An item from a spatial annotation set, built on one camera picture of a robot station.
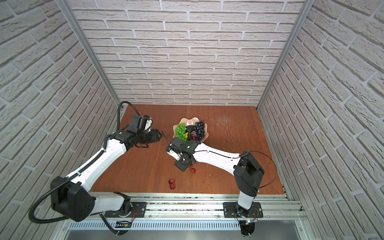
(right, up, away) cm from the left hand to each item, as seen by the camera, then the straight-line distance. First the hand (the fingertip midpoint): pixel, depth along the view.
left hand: (159, 133), depth 81 cm
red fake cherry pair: (+7, -27, 0) cm, 28 cm away
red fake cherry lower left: (+8, -29, -2) cm, 30 cm away
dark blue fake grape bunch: (+23, +3, +16) cm, 28 cm away
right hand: (+13, -16, -1) cm, 21 cm away
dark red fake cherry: (+19, -22, +4) cm, 29 cm away
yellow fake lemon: (+14, -3, +14) cm, 20 cm away
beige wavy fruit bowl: (+18, +7, +25) cm, 31 cm away
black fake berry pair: (+16, 0, +14) cm, 21 cm away
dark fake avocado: (+16, +2, +18) cm, 25 cm away
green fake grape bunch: (+10, 0, +13) cm, 17 cm away
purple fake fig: (+19, -1, +16) cm, 25 cm away
